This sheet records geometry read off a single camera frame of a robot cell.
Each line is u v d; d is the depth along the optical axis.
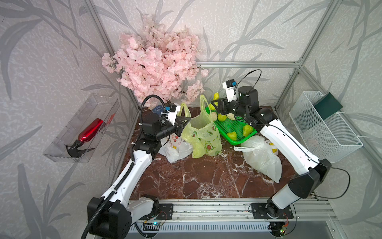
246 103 0.54
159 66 0.74
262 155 0.80
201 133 0.72
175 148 0.93
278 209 0.62
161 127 0.60
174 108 0.61
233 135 0.97
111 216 0.38
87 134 0.62
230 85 0.60
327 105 0.72
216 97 0.70
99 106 0.81
